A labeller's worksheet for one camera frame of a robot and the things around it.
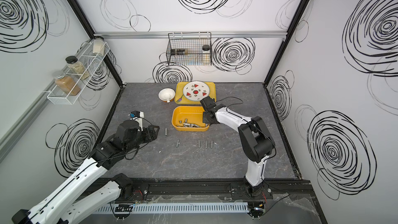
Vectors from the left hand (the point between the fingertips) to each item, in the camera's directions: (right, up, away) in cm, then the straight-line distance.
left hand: (155, 128), depth 74 cm
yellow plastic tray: (+5, +22, +42) cm, 48 cm away
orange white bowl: (-3, +17, +37) cm, 41 cm away
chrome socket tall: (+1, -6, +19) cm, 20 cm away
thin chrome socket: (+9, -12, +15) cm, 21 cm away
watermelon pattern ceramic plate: (+18, +20, +41) cm, 50 cm away
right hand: (+28, +2, +20) cm, 34 cm away
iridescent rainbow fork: (+7, +13, +36) cm, 39 cm away
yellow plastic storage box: (+14, +1, +25) cm, 29 cm away
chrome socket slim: (+28, -12, +15) cm, 34 cm away
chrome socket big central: (+16, -3, +22) cm, 27 cm away
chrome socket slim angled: (+25, -12, +15) cm, 32 cm away
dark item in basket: (+8, +43, +19) cm, 48 cm away
